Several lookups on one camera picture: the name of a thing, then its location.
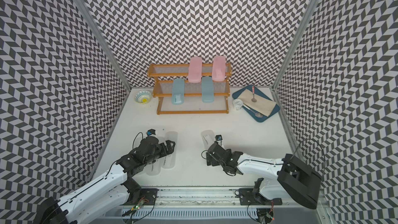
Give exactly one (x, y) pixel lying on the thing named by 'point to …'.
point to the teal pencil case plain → (208, 90)
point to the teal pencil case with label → (178, 91)
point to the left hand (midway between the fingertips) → (168, 147)
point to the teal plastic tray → (243, 90)
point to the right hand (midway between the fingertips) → (215, 157)
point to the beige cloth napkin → (263, 105)
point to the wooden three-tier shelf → (165, 73)
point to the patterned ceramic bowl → (143, 96)
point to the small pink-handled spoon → (254, 99)
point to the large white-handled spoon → (258, 114)
